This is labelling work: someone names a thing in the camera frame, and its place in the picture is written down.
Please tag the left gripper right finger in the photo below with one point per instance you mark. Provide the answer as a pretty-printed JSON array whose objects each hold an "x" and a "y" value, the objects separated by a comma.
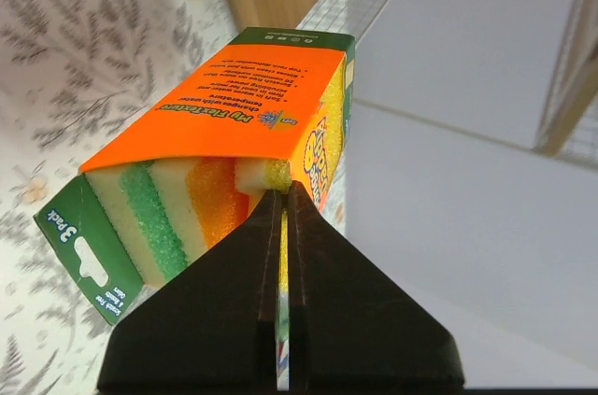
[{"x": 351, "y": 326}]

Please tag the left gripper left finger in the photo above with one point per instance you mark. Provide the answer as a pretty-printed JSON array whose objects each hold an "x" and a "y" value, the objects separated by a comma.
[{"x": 213, "y": 326}]

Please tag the orange yellow sponge box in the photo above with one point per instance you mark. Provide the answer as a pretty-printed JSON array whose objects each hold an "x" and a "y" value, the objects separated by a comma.
[{"x": 270, "y": 108}]

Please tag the floral patterned table mat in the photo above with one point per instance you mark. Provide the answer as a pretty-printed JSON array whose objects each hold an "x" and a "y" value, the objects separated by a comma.
[{"x": 74, "y": 73}]

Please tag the white wire wooden shelf unit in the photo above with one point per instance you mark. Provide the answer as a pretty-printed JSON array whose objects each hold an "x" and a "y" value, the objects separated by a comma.
[{"x": 491, "y": 69}]

